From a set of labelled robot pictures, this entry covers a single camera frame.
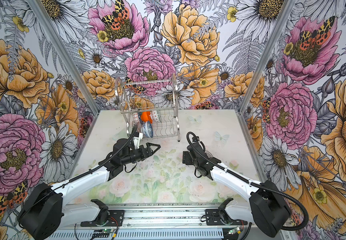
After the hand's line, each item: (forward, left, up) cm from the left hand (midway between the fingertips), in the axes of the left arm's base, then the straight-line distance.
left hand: (156, 152), depth 81 cm
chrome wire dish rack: (+50, +11, -14) cm, 53 cm away
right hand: (0, -18, -7) cm, 19 cm away
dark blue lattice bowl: (+30, +14, -3) cm, 33 cm away
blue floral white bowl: (+18, +7, -3) cm, 19 cm away
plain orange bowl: (+29, +10, -3) cm, 31 cm away
